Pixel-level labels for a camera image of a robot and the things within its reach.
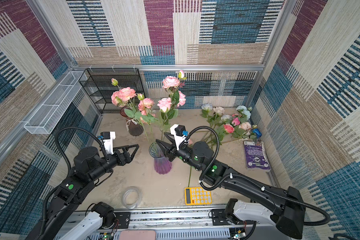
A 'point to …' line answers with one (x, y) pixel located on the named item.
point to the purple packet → (255, 156)
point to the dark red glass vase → (134, 128)
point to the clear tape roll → (126, 192)
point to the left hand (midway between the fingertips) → (134, 144)
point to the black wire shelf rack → (101, 83)
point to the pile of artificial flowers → (237, 127)
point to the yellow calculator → (197, 196)
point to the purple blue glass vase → (162, 164)
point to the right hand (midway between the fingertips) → (160, 139)
